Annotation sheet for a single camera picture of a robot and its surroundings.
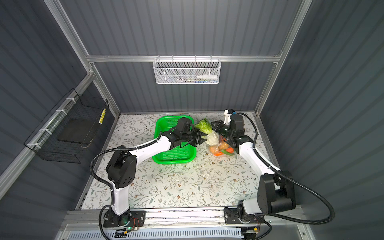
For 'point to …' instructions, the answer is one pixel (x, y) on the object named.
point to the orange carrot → (219, 153)
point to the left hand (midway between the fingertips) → (211, 134)
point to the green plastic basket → (176, 155)
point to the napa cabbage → (205, 126)
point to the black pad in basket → (78, 130)
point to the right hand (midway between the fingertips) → (212, 123)
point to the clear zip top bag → (217, 145)
